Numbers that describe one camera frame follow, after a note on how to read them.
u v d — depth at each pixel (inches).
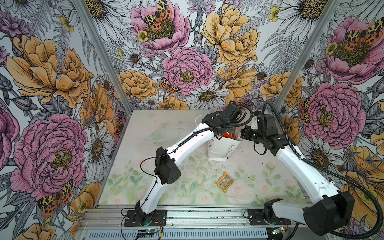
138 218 25.5
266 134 23.1
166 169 21.5
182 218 30.0
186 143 20.7
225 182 33.4
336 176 16.4
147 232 28.0
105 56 35.2
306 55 35.2
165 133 42.6
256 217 29.2
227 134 33.5
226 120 23.7
